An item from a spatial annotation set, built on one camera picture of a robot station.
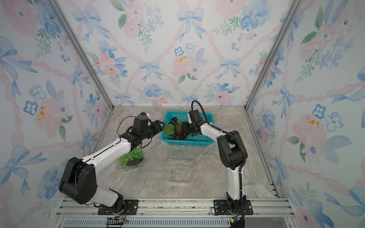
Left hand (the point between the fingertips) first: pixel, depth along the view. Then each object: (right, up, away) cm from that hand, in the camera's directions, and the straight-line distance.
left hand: (163, 124), depth 86 cm
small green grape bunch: (+9, 0, +18) cm, 21 cm away
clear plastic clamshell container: (-19, -24, 0) cm, 30 cm away
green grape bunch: (-17, -18, +1) cm, 25 cm away
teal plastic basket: (+23, -11, +14) cm, 30 cm away
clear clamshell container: (+10, -25, +3) cm, 27 cm away
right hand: (+12, -1, +18) cm, 22 cm away
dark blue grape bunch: (+5, +2, +16) cm, 17 cm away
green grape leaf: (+3, -3, +9) cm, 10 cm away
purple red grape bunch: (+9, -7, +12) cm, 16 cm away
